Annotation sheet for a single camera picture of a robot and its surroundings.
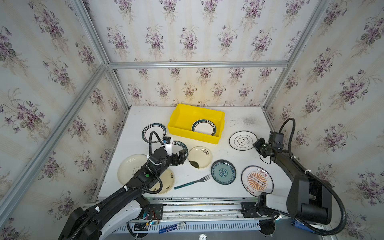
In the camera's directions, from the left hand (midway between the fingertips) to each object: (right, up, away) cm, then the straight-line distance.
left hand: (179, 146), depth 79 cm
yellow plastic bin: (0, +16, +33) cm, 37 cm away
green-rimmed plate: (-17, +8, +27) cm, 33 cm away
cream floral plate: (-7, -20, +5) cm, 21 cm away
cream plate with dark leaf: (+12, -9, +12) cm, 19 cm away
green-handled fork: (+14, -20, +5) cm, 24 cm away
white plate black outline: (+40, +1, +18) cm, 44 cm away
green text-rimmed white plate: (-3, -3, +19) cm, 20 cm away
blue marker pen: (-2, -35, -11) cm, 37 cm away
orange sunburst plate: (+43, -20, +5) cm, 48 cm away
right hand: (+44, 0, +10) cm, 46 cm away
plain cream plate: (-31, -13, +10) cm, 35 cm away
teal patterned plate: (+26, -16, +7) cm, 31 cm away
